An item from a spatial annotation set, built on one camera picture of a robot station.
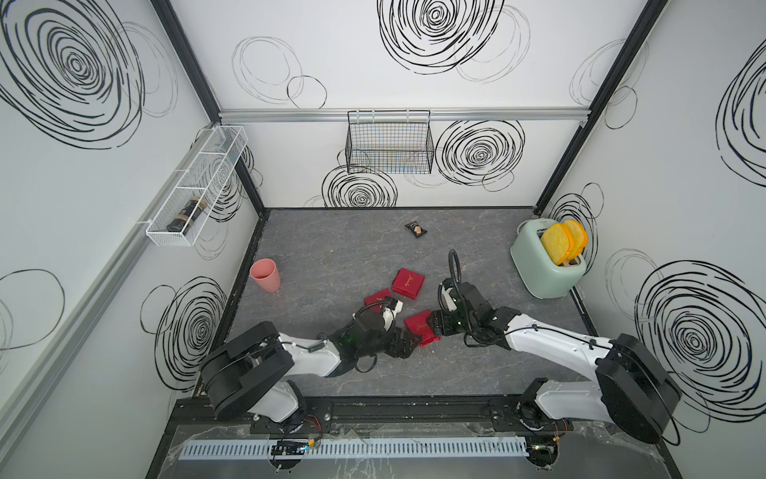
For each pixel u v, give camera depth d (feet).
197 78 2.70
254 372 1.43
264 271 3.04
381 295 3.16
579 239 2.70
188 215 2.19
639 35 2.47
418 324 2.79
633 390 1.36
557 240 2.79
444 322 2.47
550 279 2.87
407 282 3.13
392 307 2.52
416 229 3.67
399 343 2.38
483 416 2.46
